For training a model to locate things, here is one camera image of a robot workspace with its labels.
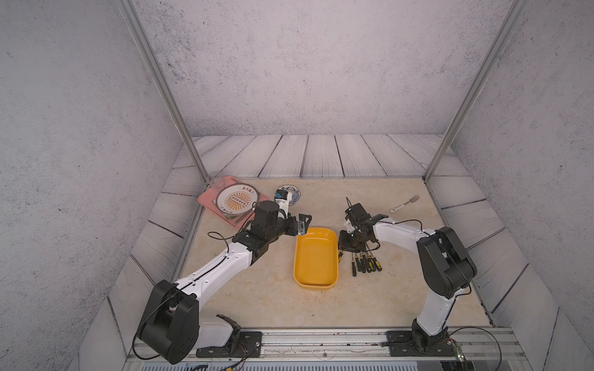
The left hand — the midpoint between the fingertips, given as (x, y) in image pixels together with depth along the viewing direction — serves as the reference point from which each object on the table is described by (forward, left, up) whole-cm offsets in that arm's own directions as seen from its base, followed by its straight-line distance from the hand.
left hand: (304, 216), depth 81 cm
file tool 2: (-8, -28, -20) cm, 35 cm away
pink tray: (+26, +45, -19) cm, 55 cm away
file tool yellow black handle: (-10, -18, -19) cm, 28 cm away
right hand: (-3, -14, -17) cm, 22 cm away
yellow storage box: (-8, -4, -20) cm, 22 cm away
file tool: (-8, -23, -19) cm, 31 cm away
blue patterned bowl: (+26, +4, -17) cm, 31 cm away
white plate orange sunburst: (+25, +32, -19) cm, 45 cm away
